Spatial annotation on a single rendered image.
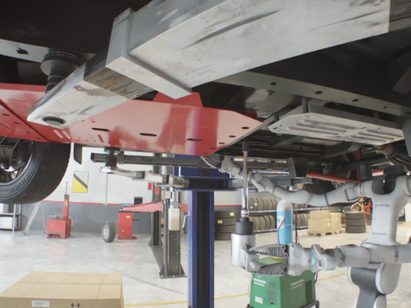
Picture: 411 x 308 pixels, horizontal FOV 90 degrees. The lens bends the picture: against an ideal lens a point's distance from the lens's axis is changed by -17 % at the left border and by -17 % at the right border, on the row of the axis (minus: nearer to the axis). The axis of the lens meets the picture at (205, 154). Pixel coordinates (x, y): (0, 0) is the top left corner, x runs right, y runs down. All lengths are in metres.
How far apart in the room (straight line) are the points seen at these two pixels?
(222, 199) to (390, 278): 9.71
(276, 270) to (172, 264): 3.80
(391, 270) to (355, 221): 8.98
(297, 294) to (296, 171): 1.27
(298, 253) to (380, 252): 0.30
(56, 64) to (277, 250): 0.77
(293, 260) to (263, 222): 9.58
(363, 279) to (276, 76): 1.02
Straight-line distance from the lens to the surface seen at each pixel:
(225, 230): 8.65
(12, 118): 1.16
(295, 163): 1.81
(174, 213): 4.21
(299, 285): 2.60
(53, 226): 8.92
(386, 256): 0.98
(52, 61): 0.59
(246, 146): 0.91
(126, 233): 8.78
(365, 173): 2.38
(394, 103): 0.97
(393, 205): 1.39
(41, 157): 1.68
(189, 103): 0.75
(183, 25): 0.23
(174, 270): 4.57
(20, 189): 1.79
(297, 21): 0.24
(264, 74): 0.63
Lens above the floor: 1.32
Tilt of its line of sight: 11 degrees up
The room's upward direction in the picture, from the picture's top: straight up
